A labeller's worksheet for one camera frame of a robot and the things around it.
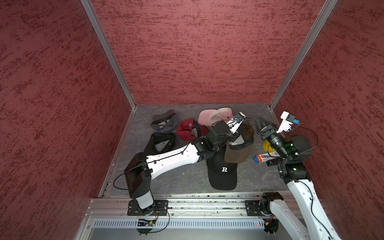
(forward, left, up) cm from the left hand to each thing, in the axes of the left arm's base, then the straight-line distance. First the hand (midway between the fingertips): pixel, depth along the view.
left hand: (236, 122), depth 70 cm
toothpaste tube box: (-4, -21, -30) cm, 37 cm away
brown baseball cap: (-8, -5, -17) cm, 20 cm away
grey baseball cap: (+22, +41, -30) cm, 56 cm away
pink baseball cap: (+29, +11, -31) cm, 44 cm away
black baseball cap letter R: (-15, +4, -31) cm, 35 cm away
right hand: (-2, -6, +4) cm, 8 cm away
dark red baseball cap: (+13, +24, -26) cm, 38 cm away
